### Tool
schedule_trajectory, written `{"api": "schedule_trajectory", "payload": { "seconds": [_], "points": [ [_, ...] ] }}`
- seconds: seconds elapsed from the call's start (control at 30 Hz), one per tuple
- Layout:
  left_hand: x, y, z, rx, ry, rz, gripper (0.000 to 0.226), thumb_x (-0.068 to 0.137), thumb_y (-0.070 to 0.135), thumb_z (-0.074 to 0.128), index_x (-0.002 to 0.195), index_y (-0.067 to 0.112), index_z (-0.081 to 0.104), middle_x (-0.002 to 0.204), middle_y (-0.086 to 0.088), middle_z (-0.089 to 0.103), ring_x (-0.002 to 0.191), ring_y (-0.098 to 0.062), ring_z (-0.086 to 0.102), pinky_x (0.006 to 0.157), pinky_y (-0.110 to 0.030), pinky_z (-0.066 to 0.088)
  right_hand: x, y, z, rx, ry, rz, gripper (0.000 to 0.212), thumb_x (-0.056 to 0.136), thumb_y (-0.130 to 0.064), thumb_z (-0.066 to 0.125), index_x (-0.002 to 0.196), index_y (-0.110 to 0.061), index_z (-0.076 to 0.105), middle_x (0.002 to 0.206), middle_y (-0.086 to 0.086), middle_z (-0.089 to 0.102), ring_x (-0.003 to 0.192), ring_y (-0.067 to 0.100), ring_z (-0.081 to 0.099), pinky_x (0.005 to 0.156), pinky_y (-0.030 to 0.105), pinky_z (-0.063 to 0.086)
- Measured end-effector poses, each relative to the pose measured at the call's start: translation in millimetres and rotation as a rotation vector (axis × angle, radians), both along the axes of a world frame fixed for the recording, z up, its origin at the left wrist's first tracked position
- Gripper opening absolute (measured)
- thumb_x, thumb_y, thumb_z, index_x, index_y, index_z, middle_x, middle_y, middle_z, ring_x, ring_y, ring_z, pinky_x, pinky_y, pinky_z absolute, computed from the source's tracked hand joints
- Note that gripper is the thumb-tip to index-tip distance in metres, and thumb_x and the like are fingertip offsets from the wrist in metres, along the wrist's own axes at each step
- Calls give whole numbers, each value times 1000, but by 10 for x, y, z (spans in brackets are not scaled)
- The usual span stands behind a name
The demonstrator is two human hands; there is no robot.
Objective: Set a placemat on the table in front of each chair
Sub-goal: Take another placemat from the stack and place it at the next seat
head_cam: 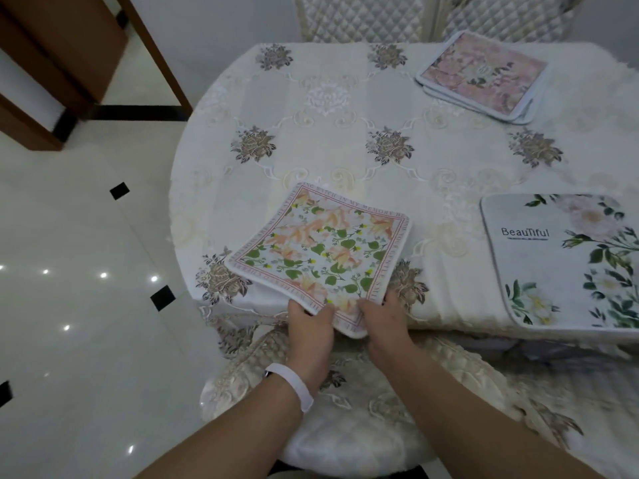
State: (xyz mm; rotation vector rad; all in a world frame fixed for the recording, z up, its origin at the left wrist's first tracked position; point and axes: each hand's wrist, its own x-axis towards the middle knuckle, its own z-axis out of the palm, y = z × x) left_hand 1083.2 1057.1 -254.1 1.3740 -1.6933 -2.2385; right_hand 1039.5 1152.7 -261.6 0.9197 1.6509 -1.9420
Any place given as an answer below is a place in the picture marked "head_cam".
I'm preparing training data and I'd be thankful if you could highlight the person's left forearm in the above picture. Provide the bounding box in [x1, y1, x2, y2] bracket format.
[134, 376, 306, 479]

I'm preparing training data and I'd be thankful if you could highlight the open brown wooden door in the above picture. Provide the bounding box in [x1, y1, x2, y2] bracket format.
[0, 0, 130, 120]

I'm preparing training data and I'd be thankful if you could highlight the pink rose placemat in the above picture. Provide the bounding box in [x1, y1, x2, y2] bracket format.
[415, 29, 550, 118]

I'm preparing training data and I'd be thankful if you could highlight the person's right hand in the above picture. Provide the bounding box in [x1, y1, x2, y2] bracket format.
[357, 289, 415, 375]

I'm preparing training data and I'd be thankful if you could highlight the dining table with floral cloth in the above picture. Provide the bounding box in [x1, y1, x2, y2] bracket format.
[167, 41, 639, 345]

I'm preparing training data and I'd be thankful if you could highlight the white Beautiful floral placemat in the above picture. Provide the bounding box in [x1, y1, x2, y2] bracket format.
[480, 192, 639, 331]

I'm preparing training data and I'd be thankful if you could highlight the smartwatch with white band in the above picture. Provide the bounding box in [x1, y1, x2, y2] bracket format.
[263, 363, 316, 414]

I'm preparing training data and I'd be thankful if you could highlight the person's left hand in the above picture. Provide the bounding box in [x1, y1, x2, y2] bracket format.
[287, 297, 336, 395]

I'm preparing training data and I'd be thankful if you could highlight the brown door frame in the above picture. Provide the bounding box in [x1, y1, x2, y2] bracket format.
[0, 0, 194, 153]

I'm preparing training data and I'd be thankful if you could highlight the person's right forearm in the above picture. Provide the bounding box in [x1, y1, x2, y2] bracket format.
[379, 343, 608, 479]

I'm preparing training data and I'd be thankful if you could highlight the orange green floral placemat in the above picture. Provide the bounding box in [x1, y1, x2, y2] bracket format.
[223, 182, 413, 340]

